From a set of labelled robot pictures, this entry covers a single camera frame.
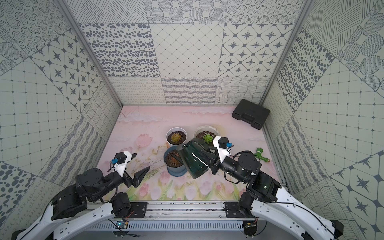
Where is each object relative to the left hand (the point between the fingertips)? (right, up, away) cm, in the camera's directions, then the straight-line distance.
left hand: (139, 158), depth 61 cm
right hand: (+26, +4, 0) cm, 26 cm away
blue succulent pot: (+12, -9, +19) cm, 24 cm away
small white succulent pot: (+11, +6, +28) cm, 31 cm away
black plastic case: (+64, +21, +47) cm, 82 cm away
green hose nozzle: (+64, -5, +34) cm, 73 cm away
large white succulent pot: (+31, +8, +31) cm, 44 cm away
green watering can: (+24, +1, -1) cm, 24 cm away
